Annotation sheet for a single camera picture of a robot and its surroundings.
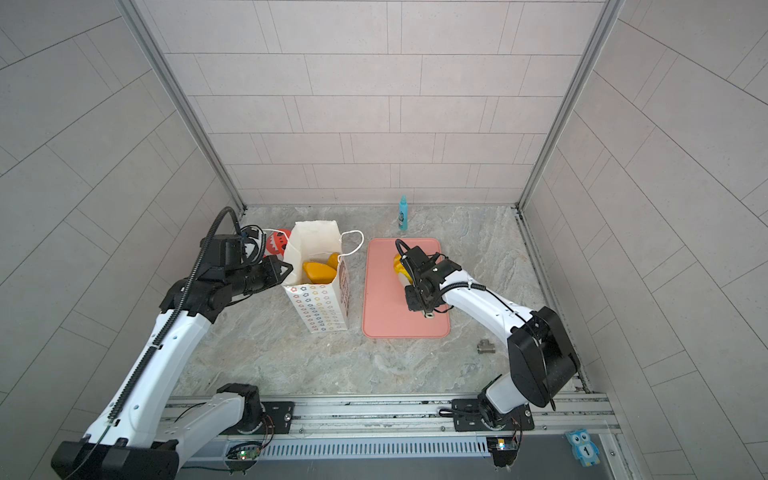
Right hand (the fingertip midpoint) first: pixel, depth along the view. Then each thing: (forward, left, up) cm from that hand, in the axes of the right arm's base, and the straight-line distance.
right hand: (414, 302), depth 84 cm
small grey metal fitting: (-12, -18, -6) cm, 23 cm away
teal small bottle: (+34, +1, +2) cm, 34 cm away
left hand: (+4, +28, +18) cm, 34 cm away
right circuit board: (-34, -17, -8) cm, 39 cm away
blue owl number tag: (-35, -34, -6) cm, 50 cm away
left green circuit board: (-32, +40, -3) cm, 51 cm away
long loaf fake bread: (+12, +23, +7) cm, 27 cm away
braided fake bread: (+6, +26, +9) cm, 28 cm away
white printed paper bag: (-5, +23, +10) cm, 25 cm away
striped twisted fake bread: (+10, +3, 0) cm, 10 cm away
